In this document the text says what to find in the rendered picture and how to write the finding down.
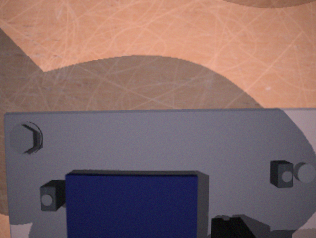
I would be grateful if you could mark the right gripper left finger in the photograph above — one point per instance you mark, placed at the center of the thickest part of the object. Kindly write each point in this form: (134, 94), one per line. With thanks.
(221, 229)

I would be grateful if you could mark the grey metal fixture plate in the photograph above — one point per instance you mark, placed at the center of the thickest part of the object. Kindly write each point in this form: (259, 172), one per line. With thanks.
(229, 149)

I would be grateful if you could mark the dark blue flat rectangular plate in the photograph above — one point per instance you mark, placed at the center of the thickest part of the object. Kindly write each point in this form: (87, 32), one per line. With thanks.
(131, 204)

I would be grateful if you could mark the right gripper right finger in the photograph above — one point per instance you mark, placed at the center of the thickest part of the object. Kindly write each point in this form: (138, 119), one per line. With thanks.
(240, 228)

